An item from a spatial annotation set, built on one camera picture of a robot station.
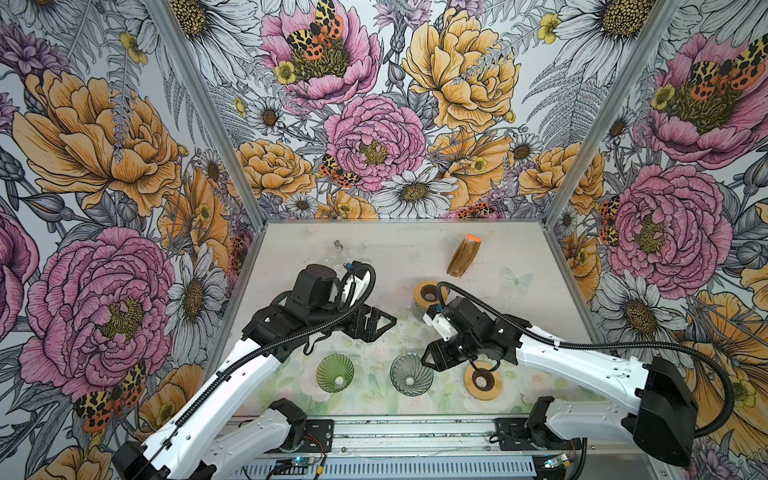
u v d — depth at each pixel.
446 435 0.76
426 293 0.88
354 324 0.58
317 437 0.73
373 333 0.58
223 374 0.43
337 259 1.06
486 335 0.59
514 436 0.73
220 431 0.43
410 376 0.82
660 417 0.39
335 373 0.84
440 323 0.73
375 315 0.59
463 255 1.03
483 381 0.83
